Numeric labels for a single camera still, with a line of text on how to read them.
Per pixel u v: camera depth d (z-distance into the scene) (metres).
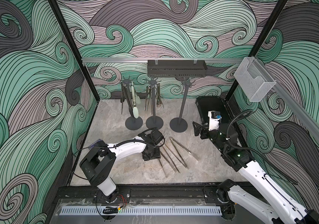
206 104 1.15
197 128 0.63
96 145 0.47
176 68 0.98
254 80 0.78
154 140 0.68
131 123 1.04
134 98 0.80
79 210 0.70
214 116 0.59
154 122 1.03
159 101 0.83
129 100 0.79
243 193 0.57
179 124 1.03
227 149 0.52
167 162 0.85
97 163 0.45
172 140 0.95
